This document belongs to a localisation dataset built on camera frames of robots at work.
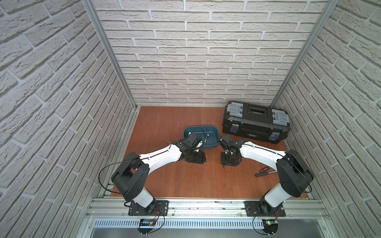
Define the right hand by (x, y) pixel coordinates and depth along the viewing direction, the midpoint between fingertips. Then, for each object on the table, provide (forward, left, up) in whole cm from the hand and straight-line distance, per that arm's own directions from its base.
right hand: (226, 163), depth 88 cm
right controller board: (-32, -16, -2) cm, 36 cm away
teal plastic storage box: (+22, +7, 0) cm, 23 cm away
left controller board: (-28, +45, -3) cm, 53 cm away
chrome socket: (+20, +9, 0) cm, 22 cm away
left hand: (+1, +13, +6) cm, 14 cm away
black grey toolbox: (+20, -21, +15) cm, 32 cm away
